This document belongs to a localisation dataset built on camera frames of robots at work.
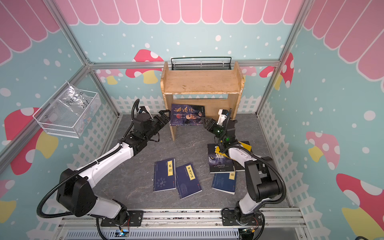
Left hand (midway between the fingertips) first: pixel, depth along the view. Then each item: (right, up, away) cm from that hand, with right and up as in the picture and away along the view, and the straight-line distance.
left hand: (168, 117), depth 80 cm
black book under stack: (+33, -16, -22) cm, 42 cm away
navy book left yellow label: (-3, -34, +7) cm, 35 cm away
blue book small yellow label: (+30, -37, +5) cm, 48 cm away
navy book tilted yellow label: (+10, -36, +5) cm, 38 cm away
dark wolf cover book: (+29, -27, +11) cm, 42 cm away
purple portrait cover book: (+9, +2, +9) cm, 13 cm away
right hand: (+19, 0, +4) cm, 20 cm away
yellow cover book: (+29, -20, +16) cm, 39 cm away
